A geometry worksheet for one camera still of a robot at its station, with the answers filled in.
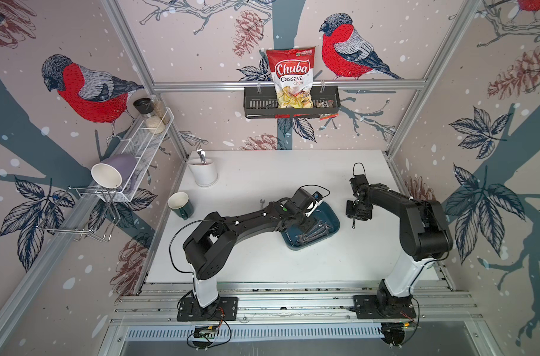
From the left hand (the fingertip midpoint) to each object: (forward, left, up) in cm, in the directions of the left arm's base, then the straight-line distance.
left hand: (313, 213), depth 87 cm
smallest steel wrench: (+12, +22, -11) cm, 27 cm away
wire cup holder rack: (-14, +66, +26) cm, 73 cm away
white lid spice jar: (+24, +61, +25) cm, 71 cm away
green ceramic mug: (+7, +58, -4) cm, 58 cm away
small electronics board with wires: (-39, +38, -12) cm, 56 cm away
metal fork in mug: (+34, +53, +3) cm, 64 cm away
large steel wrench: (0, -4, -9) cm, 10 cm away
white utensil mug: (+22, +49, -2) cm, 54 cm away
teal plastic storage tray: (0, -7, -9) cm, 11 cm away
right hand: (+5, -19, -10) cm, 22 cm away
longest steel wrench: (-7, 0, -9) cm, 11 cm away
